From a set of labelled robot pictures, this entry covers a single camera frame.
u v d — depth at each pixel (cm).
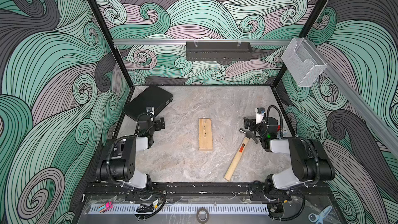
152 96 114
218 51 101
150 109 82
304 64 77
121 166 44
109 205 68
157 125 86
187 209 70
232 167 80
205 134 89
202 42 95
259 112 80
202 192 74
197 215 66
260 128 79
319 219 66
